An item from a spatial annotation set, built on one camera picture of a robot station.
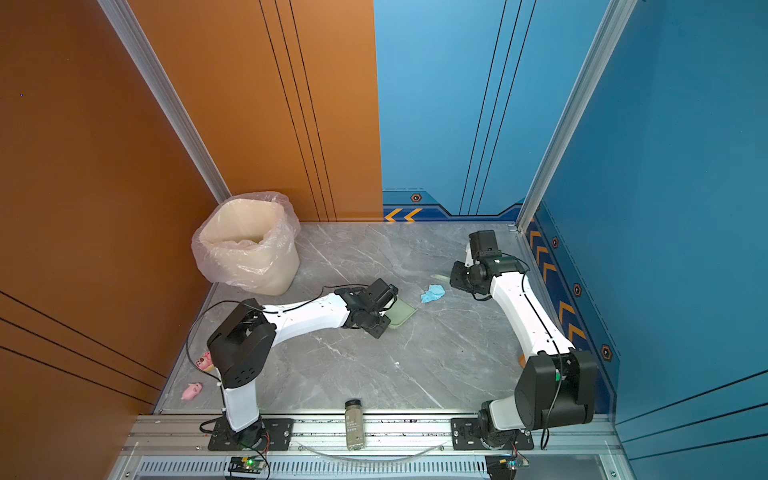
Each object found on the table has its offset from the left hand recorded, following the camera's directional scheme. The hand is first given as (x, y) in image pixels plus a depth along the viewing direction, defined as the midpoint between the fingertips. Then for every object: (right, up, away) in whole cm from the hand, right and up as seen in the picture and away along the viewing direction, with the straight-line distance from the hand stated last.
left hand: (382, 321), depth 91 cm
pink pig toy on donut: (-49, -10, -8) cm, 51 cm away
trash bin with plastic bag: (-37, +25, -7) cm, 45 cm away
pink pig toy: (-50, -16, -12) cm, 54 cm away
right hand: (+20, +14, -6) cm, 25 cm away
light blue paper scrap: (+17, +7, +9) cm, 20 cm away
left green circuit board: (-33, -30, -19) cm, 48 cm away
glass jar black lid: (-6, -20, -18) cm, 28 cm away
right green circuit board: (+30, -30, -20) cm, 47 cm away
